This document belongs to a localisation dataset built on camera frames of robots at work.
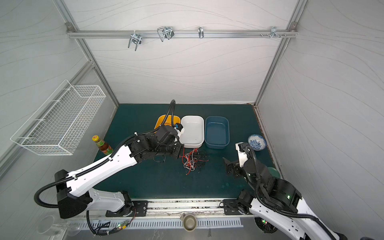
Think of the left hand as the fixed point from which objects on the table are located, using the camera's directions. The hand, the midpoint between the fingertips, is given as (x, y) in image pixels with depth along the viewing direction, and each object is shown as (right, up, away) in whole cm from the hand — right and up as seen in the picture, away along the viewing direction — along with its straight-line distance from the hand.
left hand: (185, 146), depth 71 cm
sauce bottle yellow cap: (-48, -3, +13) cm, 50 cm away
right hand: (+23, -2, -5) cm, 24 cm away
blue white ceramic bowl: (+46, -3, +26) cm, 53 cm away
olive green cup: (+2, -35, -2) cm, 35 cm away
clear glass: (-53, -28, -15) cm, 62 cm away
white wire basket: (-59, +10, -4) cm, 60 cm away
